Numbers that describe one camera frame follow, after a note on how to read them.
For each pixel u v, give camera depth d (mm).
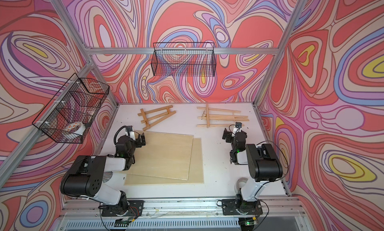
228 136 863
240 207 664
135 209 723
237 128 813
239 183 788
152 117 1115
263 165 479
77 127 719
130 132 793
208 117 1074
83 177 455
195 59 959
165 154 913
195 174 842
